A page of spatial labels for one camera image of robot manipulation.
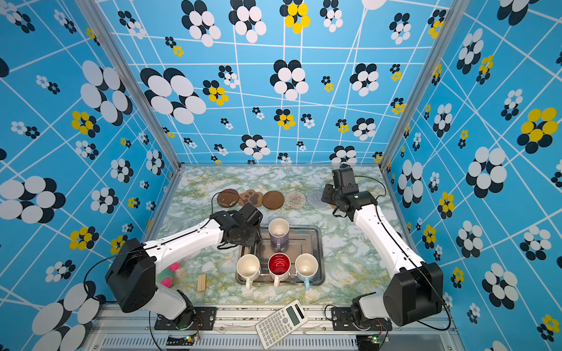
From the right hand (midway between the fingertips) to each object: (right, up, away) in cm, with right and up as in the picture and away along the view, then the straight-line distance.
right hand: (332, 191), depth 83 cm
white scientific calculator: (-19, -44, -11) cm, 49 cm away
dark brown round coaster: (-47, -4, +23) cm, 52 cm away
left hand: (-31, -18, +2) cm, 36 cm away
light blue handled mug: (-10, -30, +1) cm, 31 cm away
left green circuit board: (-53, -50, -11) cm, 74 cm away
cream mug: (-32, -30, 0) cm, 44 cm away
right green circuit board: (+9, -48, -14) cm, 51 cm away
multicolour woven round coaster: (-14, -5, +22) cm, 26 cm away
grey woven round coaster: (-4, -5, +22) cm, 23 cm away
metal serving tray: (-11, -22, +10) cm, 26 cm away
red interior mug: (-21, -29, +1) cm, 36 cm away
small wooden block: (-49, -34, -3) cm, 60 cm away
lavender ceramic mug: (-21, -18, +10) cm, 29 cm away
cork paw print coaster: (-36, -3, +24) cm, 43 cm away
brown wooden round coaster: (-24, -5, +22) cm, 33 cm away
